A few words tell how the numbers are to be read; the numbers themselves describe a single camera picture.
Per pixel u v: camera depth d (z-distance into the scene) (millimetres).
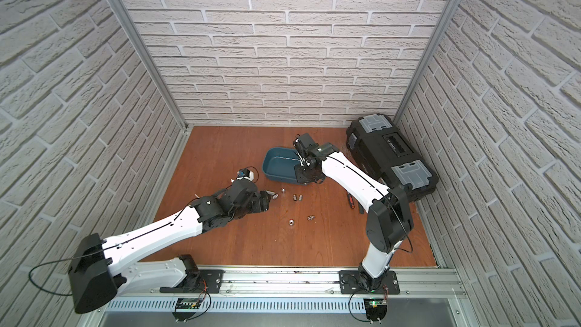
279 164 1059
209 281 736
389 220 450
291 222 854
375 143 914
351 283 728
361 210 897
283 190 947
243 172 709
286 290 730
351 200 920
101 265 396
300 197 931
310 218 873
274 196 922
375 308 703
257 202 704
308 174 719
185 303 725
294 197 931
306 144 669
